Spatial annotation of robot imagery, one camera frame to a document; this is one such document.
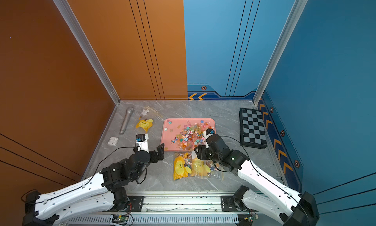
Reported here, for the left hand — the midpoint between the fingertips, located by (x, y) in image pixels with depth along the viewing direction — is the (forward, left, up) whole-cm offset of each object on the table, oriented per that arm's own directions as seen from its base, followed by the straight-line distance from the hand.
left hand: (158, 143), depth 74 cm
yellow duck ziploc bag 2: (-5, -12, -16) cm, 20 cm away
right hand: (-1, -20, -4) cm, 21 cm away
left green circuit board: (-30, +17, -21) cm, 41 cm away
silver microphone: (+36, +32, -17) cm, 51 cm away
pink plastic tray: (+17, -11, -18) cm, 27 cm away
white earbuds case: (+12, +36, -19) cm, 42 cm away
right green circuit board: (-29, -46, -19) cm, 58 cm away
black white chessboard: (+20, -58, -17) cm, 64 cm away
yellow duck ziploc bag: (+33, +16, -17) cm, 40 cm away
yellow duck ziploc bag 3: (-6, -26, -16) cm, 31 cm away
